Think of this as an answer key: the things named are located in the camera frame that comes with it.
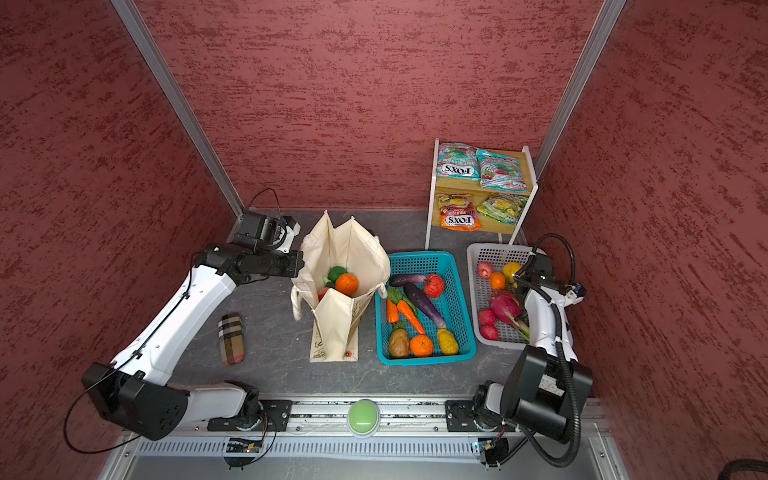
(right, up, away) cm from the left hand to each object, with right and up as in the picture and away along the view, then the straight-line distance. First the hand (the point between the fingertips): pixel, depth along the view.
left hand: (301, 270), depth 77 cm
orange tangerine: (+33, -22, +4) cm, 39 cm away
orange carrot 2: (+24, -14, +13) cm, 31 cm away
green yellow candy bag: (+61, +19, +20) cm, 67 cm away
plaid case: (-22, -21, +6) cm, 31 cm away
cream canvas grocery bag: (+9, +8, +8) cm, 14 cm away
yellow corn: (+40, -21, +5) cm, 45 cm away
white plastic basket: (+60, +3, +23) cm, 65 cm away
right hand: (+65, -14, +3) cm, 67 cm away
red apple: (+8, -4, -11) cm, 14 cm away
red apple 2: (+52, -19, +6) cm, 56 cm away
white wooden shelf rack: (+43, +24, +6) cm, 50 cm away
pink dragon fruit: (+58, -13, +9) cm, 60 cm away
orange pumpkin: (+10, -6, +12) cm, 17 cm away
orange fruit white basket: (+58, -5, +17) cm, 61 cm away
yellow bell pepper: (+64, -2, +20) cm, 67 cm away
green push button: (+17, -36, -4) cm, 40 cm away
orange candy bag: (+45, +17, +18) cm, 52 cm away
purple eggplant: (+34, -12, +14) cm, 39 cm away
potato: (+26, -21, +5) cm, 34 cm away
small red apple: (+55, -2, +20) cm, 59 cm away
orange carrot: (+30, -15, +13) cm, 36 cm away
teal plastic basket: (+43, -12, +13) cm, 46 cm away
